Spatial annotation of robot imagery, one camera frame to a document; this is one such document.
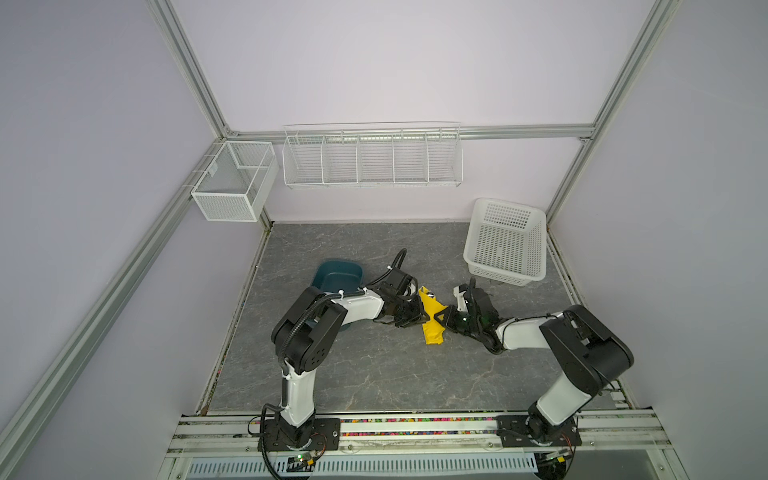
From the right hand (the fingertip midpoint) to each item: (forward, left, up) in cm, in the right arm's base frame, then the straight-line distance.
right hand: (434, 318), depth 93 cm
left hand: (-3, +1, +2) cm, 4 cm away
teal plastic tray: (+16, +33, +1) cm, 36 cm away
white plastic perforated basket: (+33, -31, -2) cm, 45 cm away
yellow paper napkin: (-5, +1, +1) cm, 5 cm away
